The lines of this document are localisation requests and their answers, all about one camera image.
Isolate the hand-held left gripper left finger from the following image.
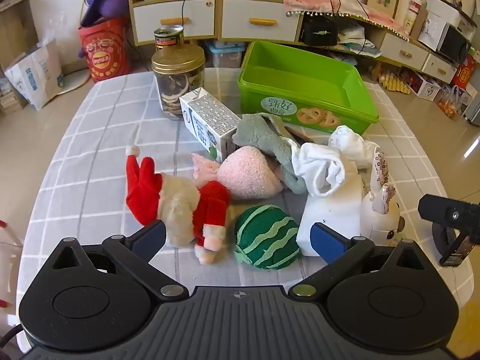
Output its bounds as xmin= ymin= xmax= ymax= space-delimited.
xmin=52 ymin=220 xmax=189 ymax=301

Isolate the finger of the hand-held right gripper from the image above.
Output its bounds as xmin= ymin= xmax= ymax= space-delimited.
xmin=418 ymin=194 xmax=480 ymax=233

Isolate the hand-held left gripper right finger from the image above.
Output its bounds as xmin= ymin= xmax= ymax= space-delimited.
xmin=287 ymin=222 xmax=431 ymax=301

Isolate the white foam block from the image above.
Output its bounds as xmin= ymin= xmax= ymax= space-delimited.
xmin=296 ymin=165 xmax=364 ymax=257

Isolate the white bunny plush toy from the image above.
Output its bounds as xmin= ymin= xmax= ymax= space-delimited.
xmin=360 ymin=150 xmax=407 ymax=246

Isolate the red santa plush toy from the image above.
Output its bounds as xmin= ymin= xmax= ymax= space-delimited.
xmin=125 ymin=145 xmax=232 ymax=266

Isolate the pink pig plush toy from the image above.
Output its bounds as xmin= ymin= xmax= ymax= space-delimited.
xmin=190 ymin=147 xmax=284 ymax=200

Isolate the green plastic box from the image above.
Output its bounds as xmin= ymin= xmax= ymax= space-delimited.
xmin=237 ymin=41 xmax=379 ymax=136

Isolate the green watermelon plush ball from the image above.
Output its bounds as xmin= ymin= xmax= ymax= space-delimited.
xmin=234 ymin=205 xmax=301 ymax=269

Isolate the white cloth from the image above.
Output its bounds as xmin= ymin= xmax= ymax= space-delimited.
xmin=292 ymin=125 xmax=379 ymax=196

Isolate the bag of orange fruit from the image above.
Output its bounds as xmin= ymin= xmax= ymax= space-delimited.
xmin=437 ymin=84 xmax=473 ymax=121

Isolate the grey refrigerator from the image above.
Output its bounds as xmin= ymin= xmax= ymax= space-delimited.
xmin=465 ymin=75 xmax=480 ymax=126

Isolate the grey checked tablecloth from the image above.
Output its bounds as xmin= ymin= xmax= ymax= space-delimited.
xmin=15 ymin=68 xmax=473 ymax=346

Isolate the dark brown flat piece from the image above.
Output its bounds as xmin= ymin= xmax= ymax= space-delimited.
xmin=285 ymin=127 xmax=314 ymax=144

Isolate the white printed cardboard box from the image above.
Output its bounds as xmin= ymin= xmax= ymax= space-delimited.
xmin=399 ymin=68 xmax=443 ymax=100

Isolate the white milk carton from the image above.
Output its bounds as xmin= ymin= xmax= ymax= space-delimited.
xmin=179 ymin=87 xmax=242 ymax=164

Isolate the yellow egg tray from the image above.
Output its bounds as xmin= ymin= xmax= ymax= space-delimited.
xmin=379 ymin=65 xmax=413 ymax=94

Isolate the red gift box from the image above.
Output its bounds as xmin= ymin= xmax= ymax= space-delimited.
xmin=452 ymin=54 xmax=480 ymax=89

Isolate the glass jar gold lid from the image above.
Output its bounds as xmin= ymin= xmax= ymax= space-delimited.
xmin=151 ymin=44 xmax=206 ymax=121

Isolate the black microwave oven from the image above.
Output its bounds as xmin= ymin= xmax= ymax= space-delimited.
xmin=437 ymin=22 xmax=472 ymax=64

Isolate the pile of white papers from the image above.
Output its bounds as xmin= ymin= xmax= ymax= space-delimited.
xmin=335 ymin=20 xmax=381 ymax=59

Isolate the red printed bag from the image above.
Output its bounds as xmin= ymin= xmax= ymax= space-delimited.
xmin=78 ymin=18 xmax=132 ymax=83

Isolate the white bottle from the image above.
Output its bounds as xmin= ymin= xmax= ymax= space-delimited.
xmin=405 ymin=0 xmax=421 ymax=34

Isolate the white paper bag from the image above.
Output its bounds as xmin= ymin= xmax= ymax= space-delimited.
xmin=4 ymin=39 xmax=66 ymax=111

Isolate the tall snack can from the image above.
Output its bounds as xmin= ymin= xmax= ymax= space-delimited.
xmin=154 ymin=25 xmax=185 ymax=51

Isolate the black case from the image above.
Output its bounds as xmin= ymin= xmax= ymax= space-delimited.
xmin=302 ymin=14 xmax=338 ymax=46

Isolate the wooden sideboard cabinet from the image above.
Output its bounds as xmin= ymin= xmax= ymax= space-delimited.
xmin=125 ymin=0 xmax=462 ymax=85

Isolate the pink tasselled cloth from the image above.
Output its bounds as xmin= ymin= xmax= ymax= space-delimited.
xmin=270 ymin=0 xmax=411 ymax=40

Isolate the small white drawer orange handle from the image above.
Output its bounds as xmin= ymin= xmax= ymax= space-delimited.
xmin=422 ymin=54 xmax=458 ymax=83

